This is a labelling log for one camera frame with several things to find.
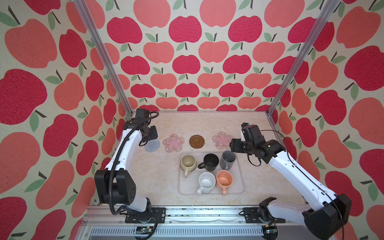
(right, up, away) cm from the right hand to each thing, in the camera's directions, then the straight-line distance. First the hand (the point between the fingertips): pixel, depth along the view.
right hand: (238, 143), depth 79 cm
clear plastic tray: (-21, -16, +1) cm, 26 cm away
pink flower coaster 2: (-4, -1, +26) cm, 26 cm away
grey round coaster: (-53, -4, +22) cm, 57 cm away
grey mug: (-3, -12, +12) cm, 17 cm away
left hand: (-47, +4, +6) cm, 47 cm away
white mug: (-17, -22, +5) cm, 28 cm away
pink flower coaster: (-38, -2, +23) cm, 44 cm away
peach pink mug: (-7, -22, +5) cm, 23 cm away
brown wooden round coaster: (-22, -1, +24) cm, 32 cm away
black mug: (-14, -13, +12) cm, 22 cm away
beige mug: (-27, -14, +11) cm, 33 cm away
